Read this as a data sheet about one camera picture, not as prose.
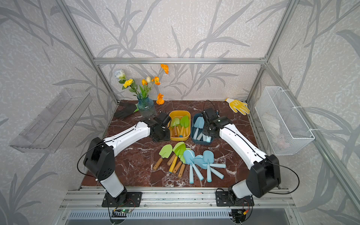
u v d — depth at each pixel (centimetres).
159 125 69
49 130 68
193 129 99
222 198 73
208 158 87
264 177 41
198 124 101
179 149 90
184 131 99
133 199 73
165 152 91
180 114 105
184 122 105
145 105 102
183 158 87
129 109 115
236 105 119
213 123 57
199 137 96
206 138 95
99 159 46
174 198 75
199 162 85
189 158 87
